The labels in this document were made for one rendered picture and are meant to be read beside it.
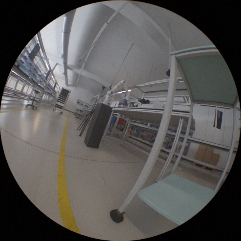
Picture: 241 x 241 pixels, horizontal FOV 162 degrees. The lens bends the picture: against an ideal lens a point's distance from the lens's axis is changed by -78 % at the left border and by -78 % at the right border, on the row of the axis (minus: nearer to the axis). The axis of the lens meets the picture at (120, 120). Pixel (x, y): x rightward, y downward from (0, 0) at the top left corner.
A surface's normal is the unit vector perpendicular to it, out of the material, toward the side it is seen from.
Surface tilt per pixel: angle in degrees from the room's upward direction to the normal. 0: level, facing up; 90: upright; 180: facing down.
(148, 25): 180
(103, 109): 90
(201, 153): 90
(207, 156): 90
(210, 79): 180
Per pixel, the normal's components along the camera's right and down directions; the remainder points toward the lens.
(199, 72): -0.34, 0.94
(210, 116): -0.76, -0.32
